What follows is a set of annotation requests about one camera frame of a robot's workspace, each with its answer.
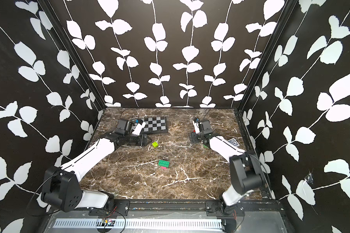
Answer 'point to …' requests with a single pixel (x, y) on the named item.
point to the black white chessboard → (154, 124)
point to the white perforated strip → (138, 224)
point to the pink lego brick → (163, 167)
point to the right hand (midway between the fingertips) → (193, 131)
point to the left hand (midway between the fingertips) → (148, 137)
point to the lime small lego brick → (155, 144)
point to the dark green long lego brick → (164, 163)
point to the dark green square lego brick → (205, 146)
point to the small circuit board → (106, 222)
